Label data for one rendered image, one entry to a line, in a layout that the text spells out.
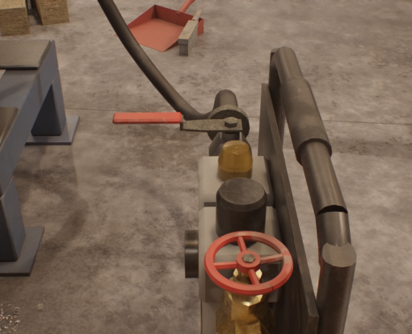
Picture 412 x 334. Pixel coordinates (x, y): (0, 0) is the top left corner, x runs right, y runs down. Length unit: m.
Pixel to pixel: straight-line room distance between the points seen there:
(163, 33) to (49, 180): 0.95
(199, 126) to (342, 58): 1.41
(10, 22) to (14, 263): 1.24
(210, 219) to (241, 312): 0.12
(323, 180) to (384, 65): 1.63
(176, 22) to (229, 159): 1.73
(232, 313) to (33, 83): 0.97
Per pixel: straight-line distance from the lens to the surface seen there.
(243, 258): 0.50
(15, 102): 1.32
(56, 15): 2.41
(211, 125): 0.74
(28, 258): 1.28
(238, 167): 0.64
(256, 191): 0.57
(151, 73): 1.30
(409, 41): 2.32
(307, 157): 0.51
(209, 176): 0.67
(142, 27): 2.33
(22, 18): 2.33
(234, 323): 0.53
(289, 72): 0.65
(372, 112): 1.80
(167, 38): 2.23
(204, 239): 0.58
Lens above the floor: 0.84
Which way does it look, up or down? 34 degrees down
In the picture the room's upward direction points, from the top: straight up
